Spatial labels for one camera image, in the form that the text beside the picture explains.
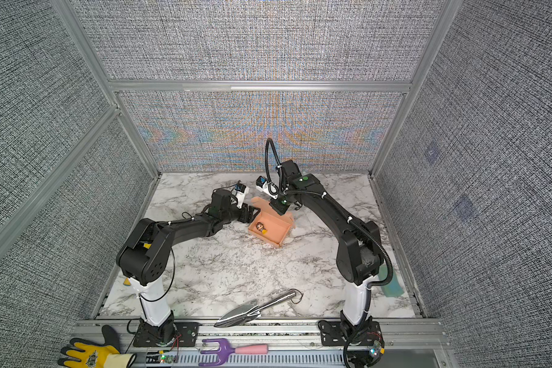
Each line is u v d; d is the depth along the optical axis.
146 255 0.50
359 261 0.49
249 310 0.78
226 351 0.70
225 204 0.78
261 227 0.96
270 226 0.98
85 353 0.69
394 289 0.80
